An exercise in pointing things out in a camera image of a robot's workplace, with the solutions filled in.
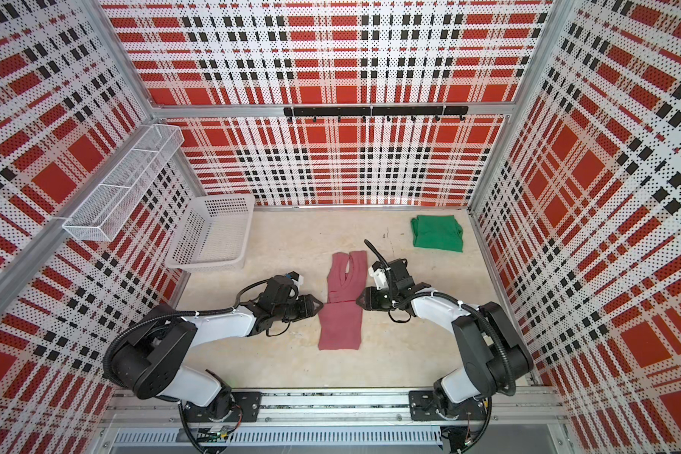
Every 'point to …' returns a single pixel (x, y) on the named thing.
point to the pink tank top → (340, 319)
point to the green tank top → (438, 232)
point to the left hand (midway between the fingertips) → (318, 311)
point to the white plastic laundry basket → (213, 234)
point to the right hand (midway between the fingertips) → (363, 303)
